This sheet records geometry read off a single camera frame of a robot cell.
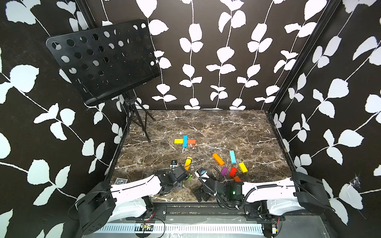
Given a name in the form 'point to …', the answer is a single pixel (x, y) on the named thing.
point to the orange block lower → (237, 179)
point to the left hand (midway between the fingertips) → (179, 180)
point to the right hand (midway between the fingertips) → (196, 185)
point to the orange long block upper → (219, 160)
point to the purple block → (224, 170)
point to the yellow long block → (187, 163)
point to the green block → (189, 178)
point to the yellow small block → (178, 141)
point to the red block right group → (232, 172)
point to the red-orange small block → (191, 142)
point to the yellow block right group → (243, 167)
